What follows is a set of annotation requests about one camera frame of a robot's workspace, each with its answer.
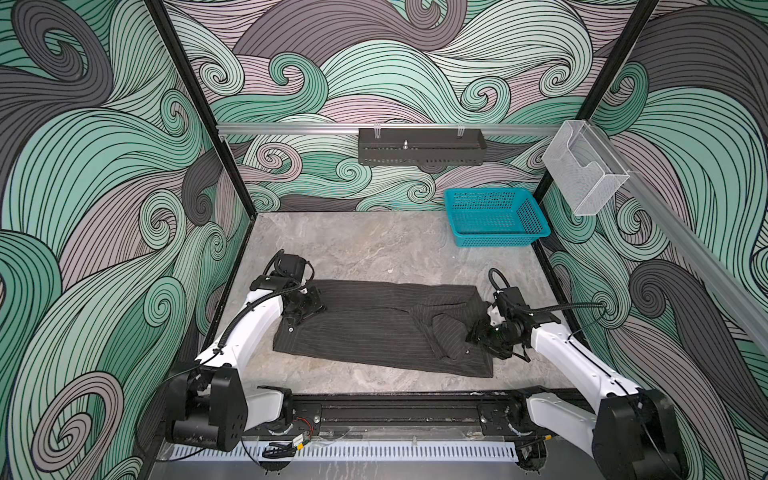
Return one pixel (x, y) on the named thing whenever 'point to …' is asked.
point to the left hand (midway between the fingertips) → (321, 307)
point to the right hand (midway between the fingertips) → (474, 341)
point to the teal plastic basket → (495, 216)
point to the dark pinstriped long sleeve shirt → (420, 326)
